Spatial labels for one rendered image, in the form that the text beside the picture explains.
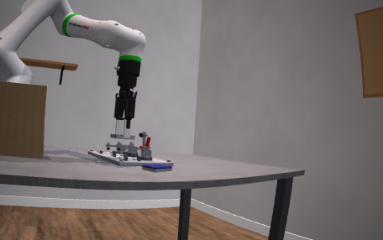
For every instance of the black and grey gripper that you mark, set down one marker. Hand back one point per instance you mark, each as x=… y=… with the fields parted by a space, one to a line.
x=127 y=105

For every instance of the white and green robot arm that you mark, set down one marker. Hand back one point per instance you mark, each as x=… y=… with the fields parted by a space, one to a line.
x=129 y=42

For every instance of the blue rectangular plate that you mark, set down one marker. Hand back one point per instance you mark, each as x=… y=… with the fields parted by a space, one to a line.
x=156 y=168

